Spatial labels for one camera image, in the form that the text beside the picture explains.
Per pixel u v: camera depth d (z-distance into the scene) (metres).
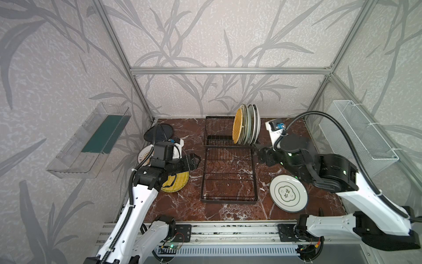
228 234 0.75
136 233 0.42
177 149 0.58
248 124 0.69
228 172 0.93
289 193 0.85
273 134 0.46
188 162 0.63
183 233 0.74
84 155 0.63
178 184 0.88
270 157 0.49
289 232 0.74
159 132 1.15
